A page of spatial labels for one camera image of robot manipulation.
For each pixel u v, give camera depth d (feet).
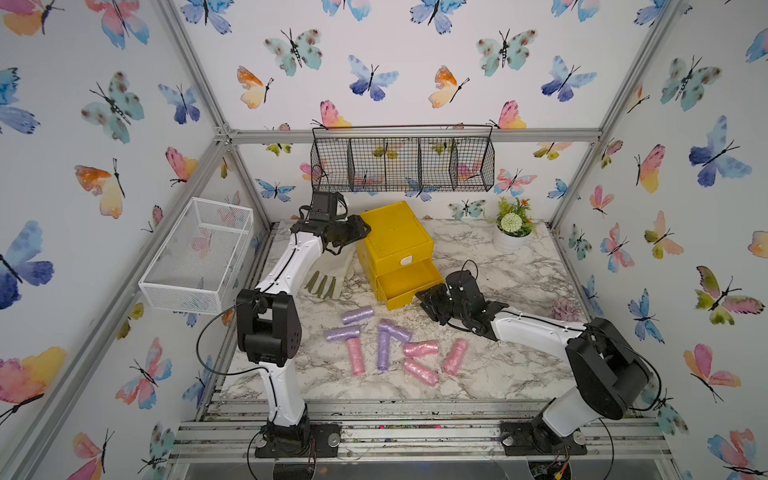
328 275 3.42
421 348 2.84
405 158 3.23
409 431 2.53
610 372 1.47
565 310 2.83
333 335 2.91
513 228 3.23
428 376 2.66
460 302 2.27
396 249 2.77
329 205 2.34
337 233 2.52
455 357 2.83
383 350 2.84
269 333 1.64
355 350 2.88
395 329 2.98
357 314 3.06
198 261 2.81
